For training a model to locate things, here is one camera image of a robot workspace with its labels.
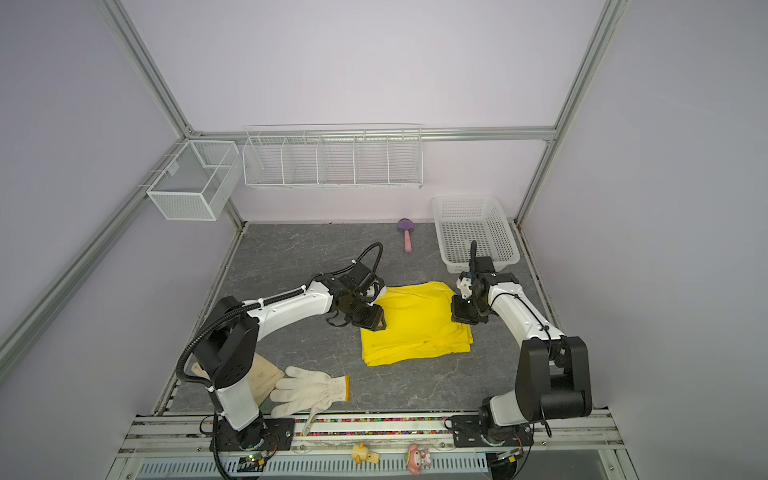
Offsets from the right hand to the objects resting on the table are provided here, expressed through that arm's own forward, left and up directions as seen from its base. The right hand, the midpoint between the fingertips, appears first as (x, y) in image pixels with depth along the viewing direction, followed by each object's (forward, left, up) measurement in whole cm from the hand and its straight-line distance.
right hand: (457, 316), depth 87 cm
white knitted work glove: (-19, +43, -6) cm, 48 cm away
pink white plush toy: (-35, +13, -3) cm, 37 cm away
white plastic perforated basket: (+46, -9, -5) cm, 47 cm away
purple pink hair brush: (+44, +13, -7) cm, 46 cm away
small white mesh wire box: (+41, +84, +18) cm, 95 cm away
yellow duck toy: (-33, +27, -2) cm, 42 cm away
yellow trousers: (-1, +11, -4) cm, 12 cm away
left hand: (-3, +23, 0) cm, 23 cm away
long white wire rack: (+47, +36, +23) cm, 63 cm away
